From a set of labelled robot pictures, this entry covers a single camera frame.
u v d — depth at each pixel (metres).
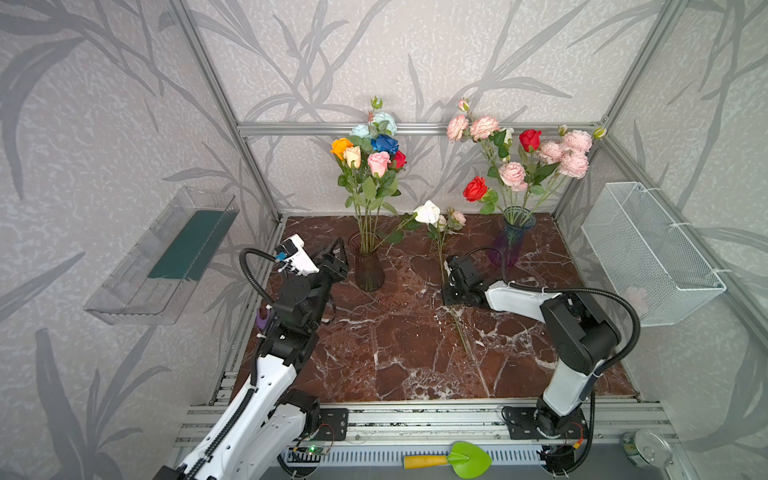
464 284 0.75
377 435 0.73
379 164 0.71
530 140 0.78
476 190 0.85
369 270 0.94
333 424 0.73
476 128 0.79
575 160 0.77
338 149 0.80
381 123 0.79
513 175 0.80
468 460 0.68
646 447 0.66
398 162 0.81
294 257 0.59
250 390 0.46
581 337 0.48
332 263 0.62
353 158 0.74
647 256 0.64
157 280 0.64
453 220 1.15
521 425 0.73
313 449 0.71
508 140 0.86
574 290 0.51
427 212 0.64
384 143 0.77
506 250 0.98
